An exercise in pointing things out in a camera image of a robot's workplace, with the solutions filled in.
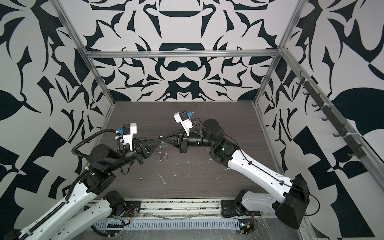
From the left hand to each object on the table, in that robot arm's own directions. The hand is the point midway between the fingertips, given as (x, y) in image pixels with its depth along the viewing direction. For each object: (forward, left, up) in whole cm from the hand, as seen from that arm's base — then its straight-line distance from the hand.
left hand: (160, 138), depth 56 cm
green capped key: (-2, -2, -2) cm, 4 cm away
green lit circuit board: (-26, -37, -38) cm, 59 cm away
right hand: (-1, -1, 0) cm, 2 cm away
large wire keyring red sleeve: (-1, -2, -2) cm, 3 cm away
